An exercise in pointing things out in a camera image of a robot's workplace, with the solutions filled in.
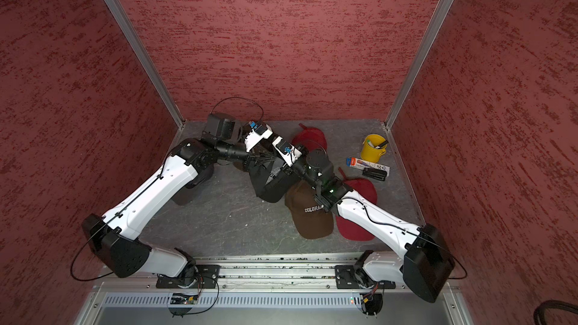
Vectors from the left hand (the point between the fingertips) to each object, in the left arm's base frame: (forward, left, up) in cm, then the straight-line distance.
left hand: (271, 161), depth 69 cm
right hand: (+5, -2, +1) cm, 6 cm away
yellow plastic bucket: (+23, -44, -22) cm, 54 cm away
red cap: (+29, -15, -22) cm, 39 cm away
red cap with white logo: (-11, -29, -28) cm, 42 cm away
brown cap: (-8, -14, -29) cm, 33 cm away
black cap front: (+1, +1, -15) cm, 15 cm away
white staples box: (+19, -37, -28) cm, 50 cm away
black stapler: (+13, -45, -29) cm, 55 cm away
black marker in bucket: (+23, -47, -20) cm, 56 cm away
